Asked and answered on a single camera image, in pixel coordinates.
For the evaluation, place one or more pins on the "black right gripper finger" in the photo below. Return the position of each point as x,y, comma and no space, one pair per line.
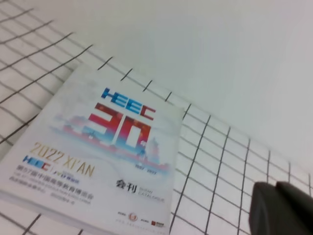
282,209

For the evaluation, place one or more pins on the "white HEEC catalogue book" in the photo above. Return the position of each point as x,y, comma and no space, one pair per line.
100,154

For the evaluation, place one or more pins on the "white black-grid tablecloth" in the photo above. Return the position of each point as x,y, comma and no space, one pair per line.
217,164

